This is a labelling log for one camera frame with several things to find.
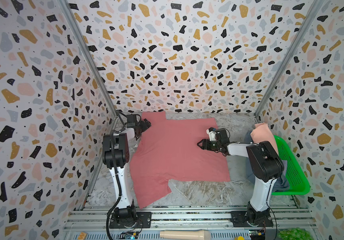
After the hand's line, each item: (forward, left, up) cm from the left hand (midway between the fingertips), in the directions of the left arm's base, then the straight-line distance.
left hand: (147, 122), depth 107 cm
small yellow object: (-68, -49, 0) cm, 84 cm away
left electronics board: (-65, +1, -6) cm, 66 cm away
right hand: (-16, -36, -1) cm, 40 cm away
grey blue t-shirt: (-46, -75, +3) cm, 89 cm away
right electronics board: (-66, -60, -7) cm, 90 cm away
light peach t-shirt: (-16, -74, +8) cm, 76 cm away
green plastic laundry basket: (-45, -88, -1) cm, 99 cm away
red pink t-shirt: (-19, -16, -6) cm, 26 cm away
